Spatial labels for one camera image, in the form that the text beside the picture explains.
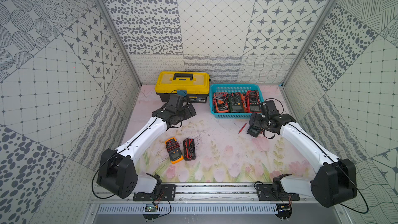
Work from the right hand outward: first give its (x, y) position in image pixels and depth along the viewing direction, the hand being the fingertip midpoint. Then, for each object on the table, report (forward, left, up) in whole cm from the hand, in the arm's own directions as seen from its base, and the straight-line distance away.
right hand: (259, 123), depth 85 cm
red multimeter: (+18, 0, -2) cm, 18 cm away
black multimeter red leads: (-12, +39, -8) cm, 42 cm away
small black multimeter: (0, +1, -8) cm, 8 cm away
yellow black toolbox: (+26, +37, +6) cm, 45 cm away
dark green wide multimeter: (+18, +10, -6) cm, 21 cm away
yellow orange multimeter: (-14, +47, -9) cm, 50 cm away
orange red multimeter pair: (+19, +21, -3) cm, 29 cm away
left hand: (+4, +39, +7) cm, 40 cm away
